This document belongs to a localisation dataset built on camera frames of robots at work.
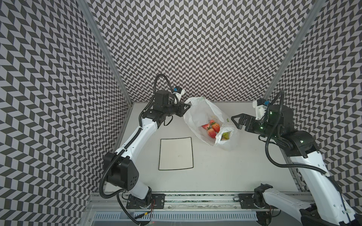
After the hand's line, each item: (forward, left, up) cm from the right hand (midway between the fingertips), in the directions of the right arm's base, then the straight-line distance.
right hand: (237, 125), depth 64 cm
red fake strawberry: (+19, +11, -28) cm, 36 cm away
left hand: (+16, +22, -3) cm, 28 cm away
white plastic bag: (+19, +17, -12) cm, 28 cm away
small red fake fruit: (+24, +6, -29) cm, 38 cm away
